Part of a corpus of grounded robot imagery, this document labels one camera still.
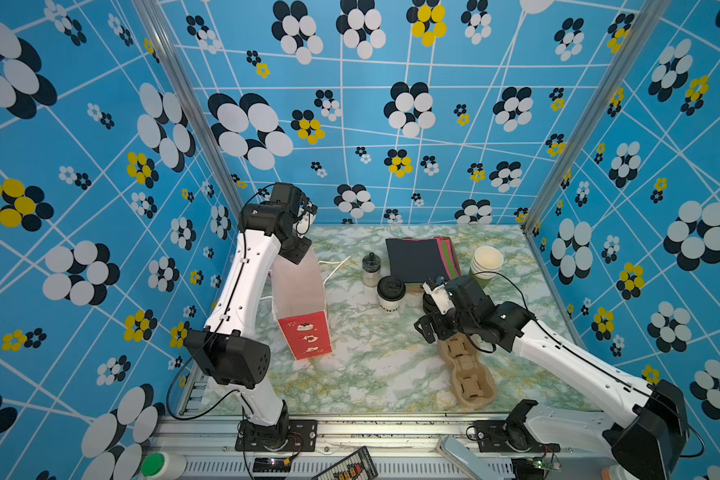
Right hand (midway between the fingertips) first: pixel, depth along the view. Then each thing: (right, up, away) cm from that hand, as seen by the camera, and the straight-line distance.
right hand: (430, 317), depth 79 cm
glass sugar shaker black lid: (-16, +13, +17) cm, 27 cm away
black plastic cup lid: (-10, +7, +9) cm, 15 cm away
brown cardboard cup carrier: (+11, -18, -1) cm, 21 cm away
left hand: (-37, +19, -1) cm, 42 cm away
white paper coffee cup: (-10, +1, +12) cm, 16 cm away
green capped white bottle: (-61, -28, -16) cm, 69 cm away
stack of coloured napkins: (+1, +14, +22) cm, 26 cm away
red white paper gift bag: (-40, +1, +21) cm, 45 cm away
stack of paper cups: (+20, +14, +12) cm, 27 cm away
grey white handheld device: (+5, -29, -13) cm, 32 cm away
